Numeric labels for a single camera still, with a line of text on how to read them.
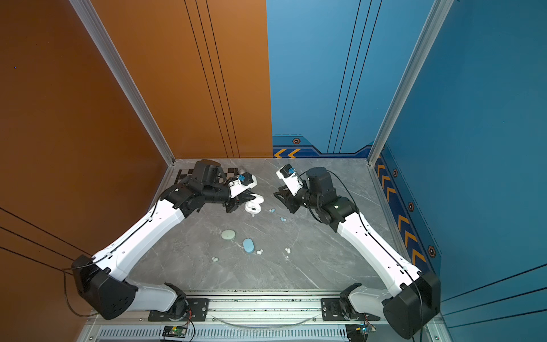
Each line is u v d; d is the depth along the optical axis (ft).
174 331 2.37
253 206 2.36
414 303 1.23
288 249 2.85
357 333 2.33
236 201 2.08
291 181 2.03
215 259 2.78
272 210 3.25
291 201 2.08
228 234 2.94
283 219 3.14
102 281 1.25
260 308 2.48
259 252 2.84
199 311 2.40
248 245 2.86
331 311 2.38
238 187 2.01
